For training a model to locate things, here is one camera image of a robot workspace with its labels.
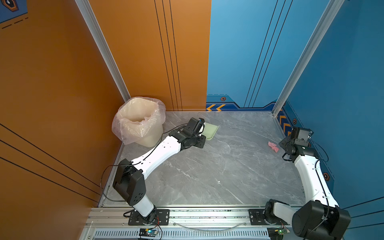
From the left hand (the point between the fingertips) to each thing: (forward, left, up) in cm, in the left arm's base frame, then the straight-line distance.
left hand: (203, 138), depth 83 cm
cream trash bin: (+6, +34, +9) cm, 35 cm away
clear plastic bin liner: (+1, +47, +4) cm, 48 cm away
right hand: (-3, -45, +1) cm, 45 cm away
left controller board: (-42, +26, -19) cm, 53 cm away
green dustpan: (+4, -4, +2) cm, 6 cm away
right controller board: (-42, -35, -18) cm, 57 cm away
